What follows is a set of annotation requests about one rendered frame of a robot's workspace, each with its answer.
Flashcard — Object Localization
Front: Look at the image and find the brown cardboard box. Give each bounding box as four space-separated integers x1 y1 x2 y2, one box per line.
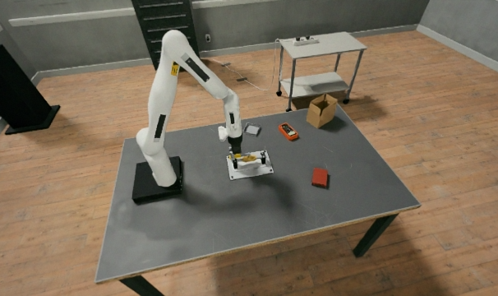
307 94 338 128

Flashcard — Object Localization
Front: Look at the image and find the orange handheld multimeter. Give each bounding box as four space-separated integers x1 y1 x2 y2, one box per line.
279 123 297 141

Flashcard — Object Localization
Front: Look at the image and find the red rectangular block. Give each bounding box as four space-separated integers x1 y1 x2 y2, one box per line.
311 168 328 188

